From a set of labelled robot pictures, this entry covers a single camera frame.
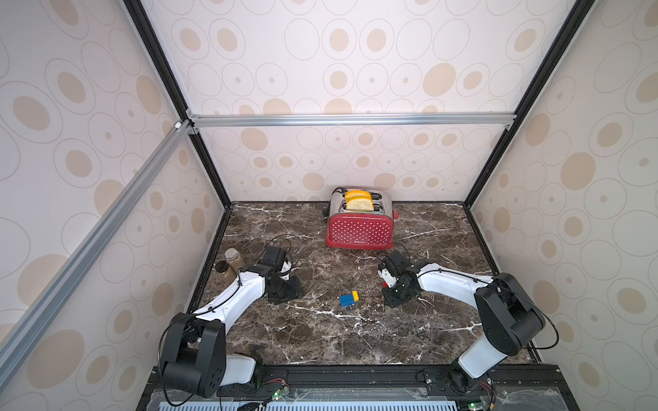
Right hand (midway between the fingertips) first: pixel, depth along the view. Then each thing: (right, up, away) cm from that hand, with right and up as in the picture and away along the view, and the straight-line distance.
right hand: (389, 303), depth 90 cm
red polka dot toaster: (-6, +26, +4) cm, 27 cm away
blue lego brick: (-15, +1, -1) cm, 15 cm away
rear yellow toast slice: (-11, +39, +5) cm, 41 cm away
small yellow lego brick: (-12, +3, -3) cm, 13 cm away
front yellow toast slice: (-10, +36, +2) cm, 37 cm away
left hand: (-29, +5, -5) cm, 30 cm away
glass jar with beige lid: (-55, +16, 0) cm, 57 cm away
